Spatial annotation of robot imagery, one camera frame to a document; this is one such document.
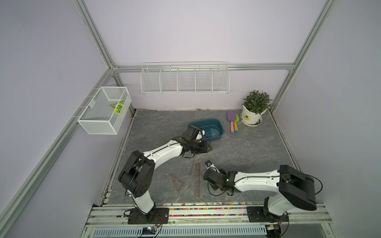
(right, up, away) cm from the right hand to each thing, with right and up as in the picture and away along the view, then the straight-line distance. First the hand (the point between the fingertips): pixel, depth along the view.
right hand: (213, 175), depth 86 cm
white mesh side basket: (-62, +34, -8) cm, 71 cm away
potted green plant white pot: (+29, +43, +13) cm, 54 cm away
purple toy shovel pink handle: (+18, +36, +29) cm, 50 cm away
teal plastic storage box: (+2, +28, +25) cm, 37 cm away
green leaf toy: (-54, +40, -5) cm, 67 cm away
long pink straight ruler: (-9, -2, -2) cm, 10 cm away
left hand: (-2, +16, -2) cm, 16 cm away
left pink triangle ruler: (-21, -4, -2) cm, 21 cm away
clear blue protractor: (+3, +24, +21) cm, 32 cm away
